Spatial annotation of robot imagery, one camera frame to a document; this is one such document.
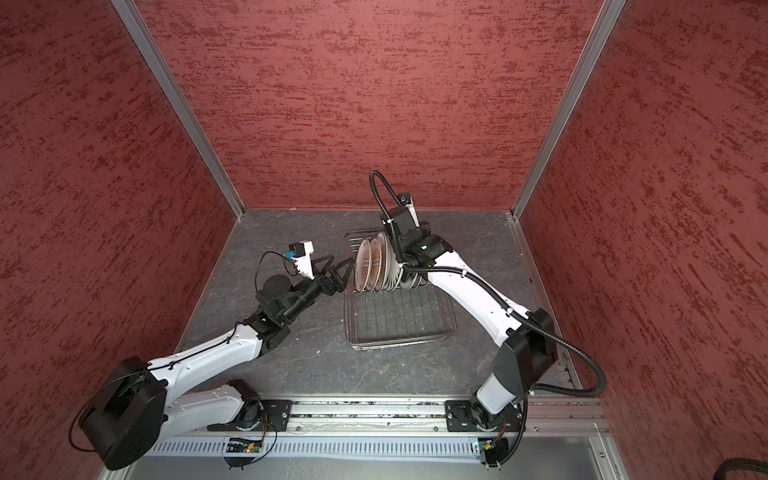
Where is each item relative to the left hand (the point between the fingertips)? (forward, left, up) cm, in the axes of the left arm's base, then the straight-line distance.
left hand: (346, 263), depth 77 cm
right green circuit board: (-37, -36, -24) cm, 57 cm away
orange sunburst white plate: (+7, -7, -10) cm, 15 cm away
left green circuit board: (-38, +24, -26) cm, 52 cm away
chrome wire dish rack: (-5, -11, -22) cm, 25 cm away
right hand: (+9, -18, +3) cm, 20 cm away
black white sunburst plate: (+5, -12, -10) cm, 17 cm away
